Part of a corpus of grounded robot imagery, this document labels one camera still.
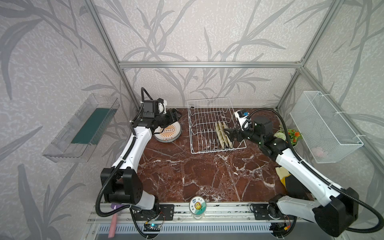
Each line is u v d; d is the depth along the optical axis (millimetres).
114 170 412
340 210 376
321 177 429
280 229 730
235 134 668
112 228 688
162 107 684
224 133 735
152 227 716
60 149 587
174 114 733
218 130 880
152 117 622
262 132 570
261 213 726
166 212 737
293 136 829
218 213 748
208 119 1116
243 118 640
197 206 682
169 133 1019
